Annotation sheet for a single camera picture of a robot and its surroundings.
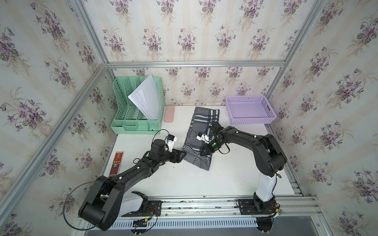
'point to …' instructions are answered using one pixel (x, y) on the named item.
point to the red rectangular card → (116, 163)
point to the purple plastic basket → (256, 109)
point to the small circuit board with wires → (141, 222)
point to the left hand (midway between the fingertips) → (182, 153)
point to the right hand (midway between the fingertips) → (202, 154)
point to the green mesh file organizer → (129, 118)
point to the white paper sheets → (146, 98)
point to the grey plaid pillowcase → (203, 118)
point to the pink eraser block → (169, 113)
